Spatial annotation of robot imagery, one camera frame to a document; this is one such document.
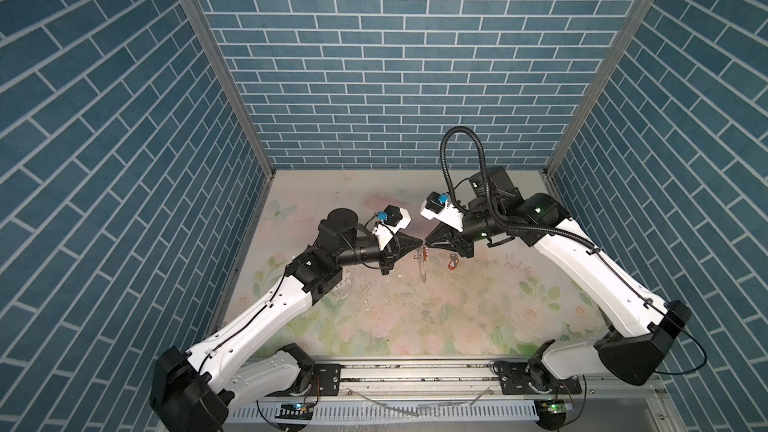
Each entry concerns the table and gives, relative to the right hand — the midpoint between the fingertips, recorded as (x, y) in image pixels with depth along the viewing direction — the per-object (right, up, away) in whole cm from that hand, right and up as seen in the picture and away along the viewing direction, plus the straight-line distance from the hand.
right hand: (426, 234), depth 67 cm
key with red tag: (+12, -12, +29) cm, 33 cm away
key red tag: (0, -5, +1) cm, 5 cm away
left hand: (-2, -2, -2) cm, 3 cm away
